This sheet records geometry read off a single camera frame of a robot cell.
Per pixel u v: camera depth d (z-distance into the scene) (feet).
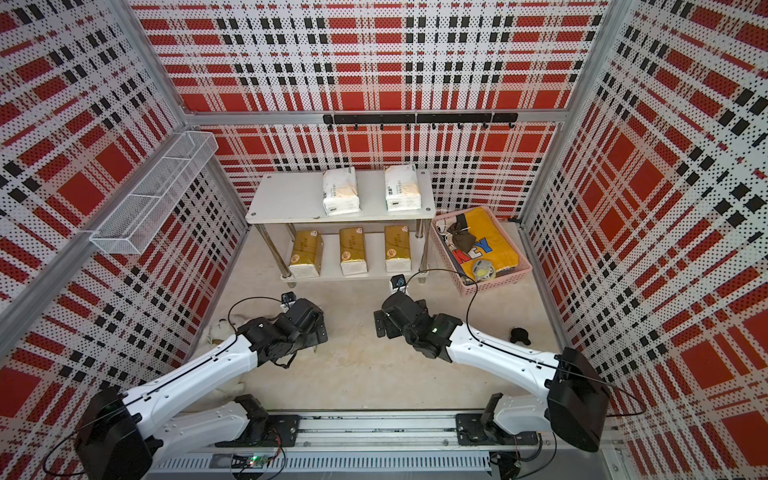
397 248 3.14
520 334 2.90
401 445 2.40
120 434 1.25
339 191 2.36
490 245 3.38
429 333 1.90
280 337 1.91
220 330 2.69
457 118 2.92
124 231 2.24
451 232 3.43
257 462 2.27
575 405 1.32
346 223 3.21
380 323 2.35
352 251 3.12
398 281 2.30
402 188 2.41
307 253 3.11
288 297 2.42
